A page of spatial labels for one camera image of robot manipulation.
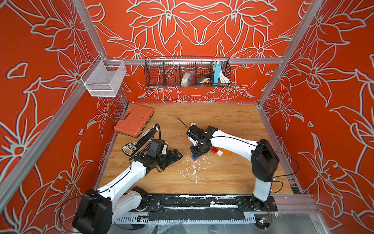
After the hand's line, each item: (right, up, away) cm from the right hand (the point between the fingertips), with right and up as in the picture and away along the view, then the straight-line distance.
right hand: (192, 154), depth 83 cm
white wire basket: (-58, +48, +11) cm, 76 cm away
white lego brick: (+1, +17, +22) cm, 28 cm away
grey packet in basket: (-3, +47, +8) cm, 48 cm away
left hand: (-8, -1, -2) cm, 9 cm away
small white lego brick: (+18, -1, +7) cm, 19 cm away
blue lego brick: (+1, -3, +5) cm, 6 cm away
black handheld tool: (-40, +1, +9) cm, 41 cm away
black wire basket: (-16, +54, +17) cm, 59 cm away
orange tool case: (-41, +19, +20) cm, 50 cm away
